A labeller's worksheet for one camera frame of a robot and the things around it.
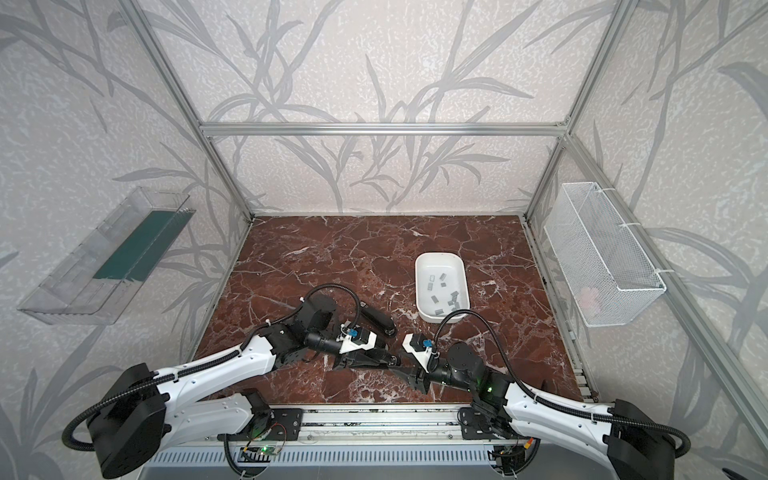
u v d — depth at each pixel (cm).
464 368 58
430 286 99
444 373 65
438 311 94
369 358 69
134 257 68
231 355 51
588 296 74
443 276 104
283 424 72
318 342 65
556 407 51
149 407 41
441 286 100
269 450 70
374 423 75
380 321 89
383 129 97
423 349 63
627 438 44
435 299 96
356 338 62
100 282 63
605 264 62
